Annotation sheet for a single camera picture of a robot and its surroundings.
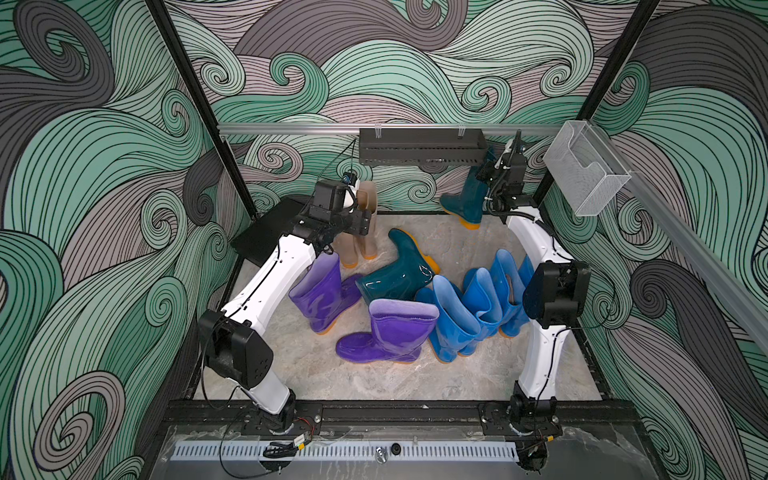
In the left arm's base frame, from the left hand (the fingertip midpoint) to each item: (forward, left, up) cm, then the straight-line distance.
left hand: (355, 207), depth 79 cm
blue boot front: (-22, -30, -5) cm, 38 cm away
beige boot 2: (+10, -3, -5) cm, 12 cm away
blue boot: (-27, -25, -11) cm, 39 cm away
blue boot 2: (-17, -40, -8) cm, 44 cm away
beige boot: (-4, +3, -12) cm, 13 cm away
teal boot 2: (+14, -37, -13) cm, 41 cm away
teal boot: (-5, -14, -28) cm, 32 cm away
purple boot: (-21, +8, -10) cm, 25 cm away
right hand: (+19, -38, +3) cm, 43 cm away
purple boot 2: (-30, -11, -11) cm, 34 cm away
